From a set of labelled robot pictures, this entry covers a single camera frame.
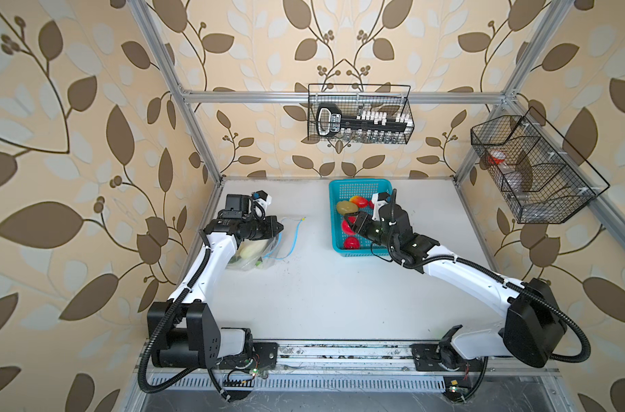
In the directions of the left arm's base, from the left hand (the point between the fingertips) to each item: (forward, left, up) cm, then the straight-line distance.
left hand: (282, 224), depth 82 cm
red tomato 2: (-3, -20, +3) cm, 21 cm away
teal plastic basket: (+28, -21, -13) cm, 37 cm away
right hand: (0, -21, +3) cm, 21 cm away
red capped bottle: (+19, -68, +15) cm, 72 cm away
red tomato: (+2, -24, -14) cm, 28 cm away
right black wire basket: (+8, -76, +16) cm, 78 cm away
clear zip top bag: (-4, +8, -13) cm, 16 cm away
